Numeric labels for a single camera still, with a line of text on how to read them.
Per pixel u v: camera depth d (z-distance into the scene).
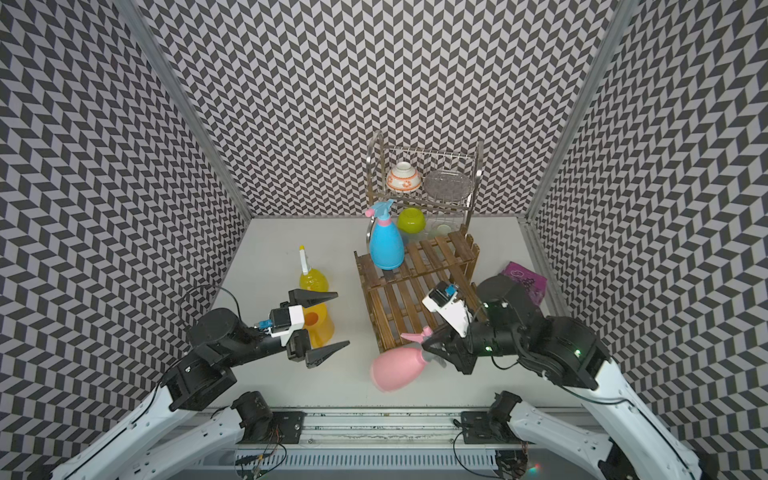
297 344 0.50
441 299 0.48
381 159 0.99
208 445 0.56
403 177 0.88
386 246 0.66
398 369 0.60
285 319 0.44
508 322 0.40
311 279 0.89
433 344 0.55
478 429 0.72
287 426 0.72
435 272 0.72
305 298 0.53
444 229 1.01
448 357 0.46
